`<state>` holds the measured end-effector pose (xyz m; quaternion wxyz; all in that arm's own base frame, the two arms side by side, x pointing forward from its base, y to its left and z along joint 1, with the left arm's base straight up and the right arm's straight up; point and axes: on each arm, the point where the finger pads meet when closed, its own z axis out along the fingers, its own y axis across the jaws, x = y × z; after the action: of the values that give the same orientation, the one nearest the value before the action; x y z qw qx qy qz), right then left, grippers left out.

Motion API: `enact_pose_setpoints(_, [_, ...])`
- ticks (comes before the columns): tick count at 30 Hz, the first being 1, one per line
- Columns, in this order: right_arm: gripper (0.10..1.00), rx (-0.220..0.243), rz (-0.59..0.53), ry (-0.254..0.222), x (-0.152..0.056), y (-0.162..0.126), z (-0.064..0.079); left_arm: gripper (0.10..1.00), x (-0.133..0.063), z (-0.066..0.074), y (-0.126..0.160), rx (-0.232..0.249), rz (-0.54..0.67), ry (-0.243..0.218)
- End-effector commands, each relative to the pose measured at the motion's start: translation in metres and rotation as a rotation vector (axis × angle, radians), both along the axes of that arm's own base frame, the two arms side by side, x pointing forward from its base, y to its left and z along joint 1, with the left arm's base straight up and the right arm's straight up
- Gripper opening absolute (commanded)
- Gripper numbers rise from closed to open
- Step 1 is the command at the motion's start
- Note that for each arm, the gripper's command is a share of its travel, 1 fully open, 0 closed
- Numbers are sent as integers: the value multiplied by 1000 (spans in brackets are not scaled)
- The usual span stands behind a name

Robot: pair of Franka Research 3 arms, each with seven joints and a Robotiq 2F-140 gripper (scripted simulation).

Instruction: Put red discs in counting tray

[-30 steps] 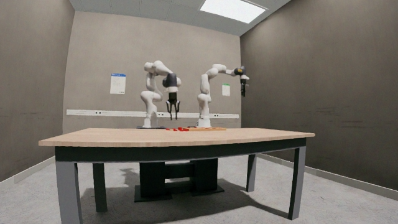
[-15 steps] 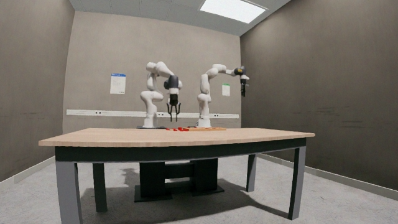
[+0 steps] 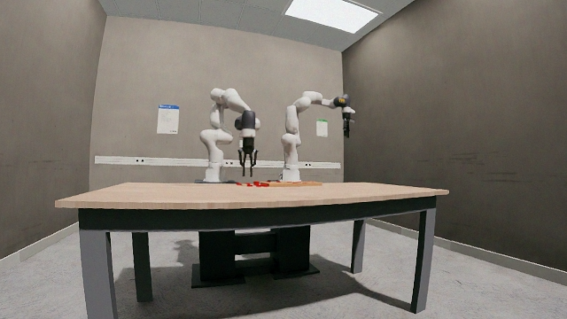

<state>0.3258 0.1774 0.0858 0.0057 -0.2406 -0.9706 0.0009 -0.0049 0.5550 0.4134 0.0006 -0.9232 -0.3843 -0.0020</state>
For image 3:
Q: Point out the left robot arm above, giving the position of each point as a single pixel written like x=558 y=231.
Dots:
x=291 y=140

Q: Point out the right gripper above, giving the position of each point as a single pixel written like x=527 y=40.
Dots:
x=248 y=148

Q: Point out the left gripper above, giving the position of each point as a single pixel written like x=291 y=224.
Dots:
x=345 y=117

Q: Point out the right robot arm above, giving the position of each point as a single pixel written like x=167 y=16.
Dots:
x=247 y=123

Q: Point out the tan counting tray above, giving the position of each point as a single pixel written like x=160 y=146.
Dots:
x=292 y=184

